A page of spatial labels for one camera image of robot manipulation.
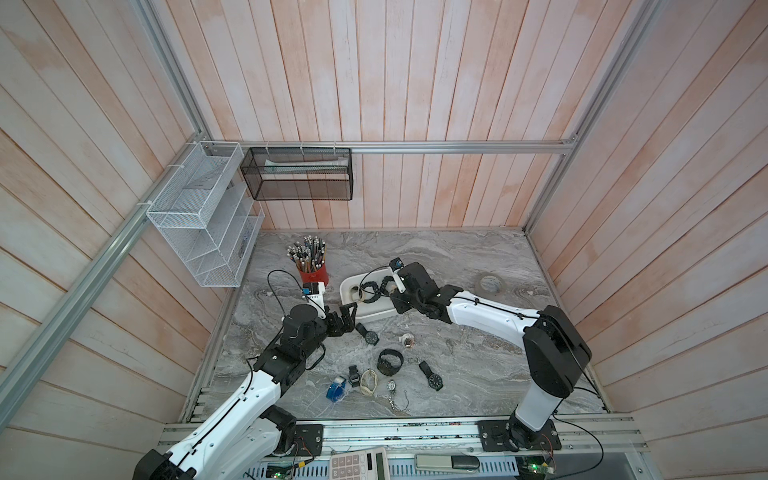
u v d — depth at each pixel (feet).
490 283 3.41
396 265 2.58
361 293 3.22
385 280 3.23
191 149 2.69
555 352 1.51
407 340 2.98
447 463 2.20
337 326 2.26
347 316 2.30
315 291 2.26
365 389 2.61
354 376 2.62
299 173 3.38
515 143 3.14
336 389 2.48
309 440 2.41
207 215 2.22
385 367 2.69
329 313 2.25
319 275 3.13
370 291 3.27
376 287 3.27
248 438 1.86
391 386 2.68
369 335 2.97
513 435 2.16
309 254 2.96
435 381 2.69
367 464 2.25
